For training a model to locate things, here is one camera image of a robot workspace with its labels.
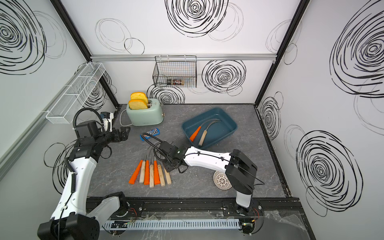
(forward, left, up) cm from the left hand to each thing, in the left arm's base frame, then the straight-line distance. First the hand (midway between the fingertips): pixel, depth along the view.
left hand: (120, 127), depth 76 cm
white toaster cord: (+19, +13, -24) cm, 33 cm away
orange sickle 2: (-17, -18, -23) cm, 34 cm away
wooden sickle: (-14, -10, -22) cm, 28 cm away
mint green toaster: (+20, -10, -13) cm, 26 cm away
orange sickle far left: (-17, -5, -23) cm, 29 cm away
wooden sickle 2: (-14, -15, -23) cm, 31 cm away
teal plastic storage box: (+17, -54, -24) cm, 61 cm away
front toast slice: (+22, -2, -5) cm, 23 cm away
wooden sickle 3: (-17, -25, -23) cm, 38 cm away
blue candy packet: (+13, -10, -23) cm, 28 cm away
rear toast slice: (+28, -2, -2) cm, 28 cm away
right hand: (-13, -25, -16) cm, 32 cm away
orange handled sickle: (+15, -40, -22) cm, 48 cm away
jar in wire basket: (+29, -28, +8) cm, 41 cm away
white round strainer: (-18, -54, -23) cm, 61 cm away
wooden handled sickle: (+11, -45, -21) cm, 51 cm away
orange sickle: (-18, -12, -23) cm, 32 cm away
